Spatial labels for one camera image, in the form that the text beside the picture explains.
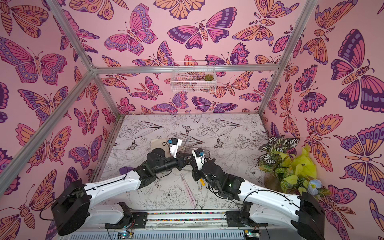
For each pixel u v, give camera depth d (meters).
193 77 0.96
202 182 0.65
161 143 1.05
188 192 0.83
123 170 0.92
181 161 0.66
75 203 0.41
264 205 0.47
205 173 0.55
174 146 0.69
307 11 0.70
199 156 0.62
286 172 0.65
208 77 0.92
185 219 0.75
